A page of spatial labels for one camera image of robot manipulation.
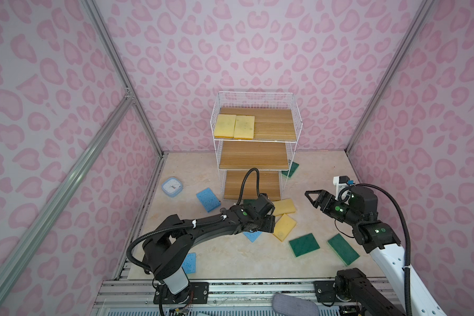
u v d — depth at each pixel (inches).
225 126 27.6
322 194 25.2
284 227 35.2
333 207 25.0
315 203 25.6
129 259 16.9
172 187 39.8
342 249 32.3
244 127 27.2
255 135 26.8
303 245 33.1
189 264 31.3
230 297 28.7
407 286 16.4
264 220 28.5
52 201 21.7
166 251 17.3
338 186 26.2
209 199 38.5
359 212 21.2
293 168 43.3
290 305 26.7
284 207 37.9
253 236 34.4
